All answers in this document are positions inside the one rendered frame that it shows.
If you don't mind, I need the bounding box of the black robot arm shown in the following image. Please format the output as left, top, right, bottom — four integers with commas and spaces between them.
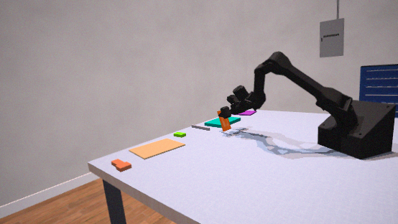
227, 51, 359, 129

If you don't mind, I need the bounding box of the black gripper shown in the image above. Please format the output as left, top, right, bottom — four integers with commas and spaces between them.
218, 101, 245, 119

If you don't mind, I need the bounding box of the light orange flat rectangular sheet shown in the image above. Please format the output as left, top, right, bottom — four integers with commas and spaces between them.
129, 139, 185, 159

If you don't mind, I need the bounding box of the flat magenta square tile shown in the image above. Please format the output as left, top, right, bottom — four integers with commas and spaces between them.
237, 111, 256, 116

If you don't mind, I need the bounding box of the teal flat square slab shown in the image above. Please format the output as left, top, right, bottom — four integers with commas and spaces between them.
204, 117, 241, 128

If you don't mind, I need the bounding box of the green flat block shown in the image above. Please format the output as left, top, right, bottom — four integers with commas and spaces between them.
174, 132, 186, 137

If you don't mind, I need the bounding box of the orange plate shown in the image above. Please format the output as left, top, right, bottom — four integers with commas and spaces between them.
219, 117, 231, 131

